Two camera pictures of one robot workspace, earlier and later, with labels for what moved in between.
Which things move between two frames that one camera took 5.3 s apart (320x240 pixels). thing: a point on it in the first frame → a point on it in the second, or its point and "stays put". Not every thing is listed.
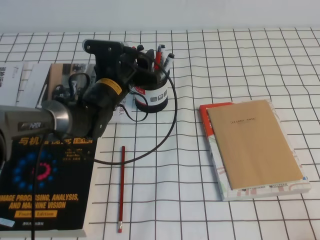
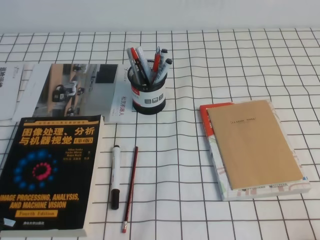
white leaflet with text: (10, 75) stays put
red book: (206, 117) stays put
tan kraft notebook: (254, 150) stays put
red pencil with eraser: (120, 226) → (125, 224)
